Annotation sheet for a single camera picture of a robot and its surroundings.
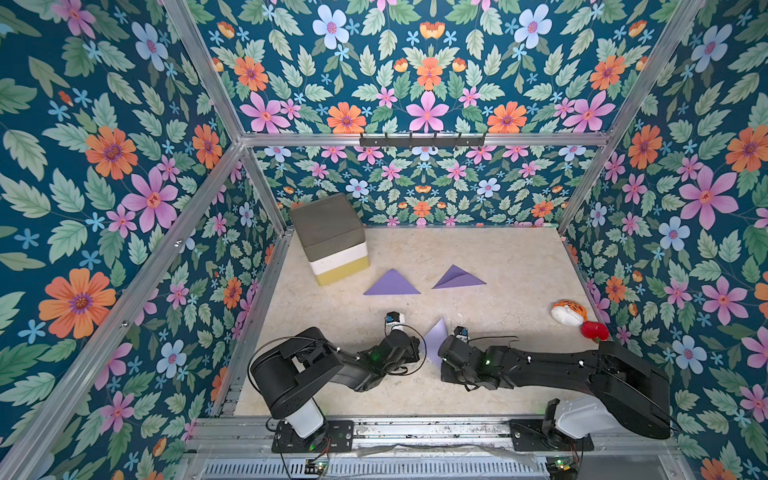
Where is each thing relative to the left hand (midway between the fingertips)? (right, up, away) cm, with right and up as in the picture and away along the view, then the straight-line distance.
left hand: (422, 346), depth 90 cm
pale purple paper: (+4, +2, +1) cm, 4 cm away
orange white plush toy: (+44, +10, -1) cm, 46 cm away
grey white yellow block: (-27, +33, -1) cm, 43 cm away
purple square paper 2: (-9, +18, +12) cm, 24 cm away
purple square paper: (+12, +20, +7) cm, 25 cm away
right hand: (+5, -6, -6) cm, 10 cm away
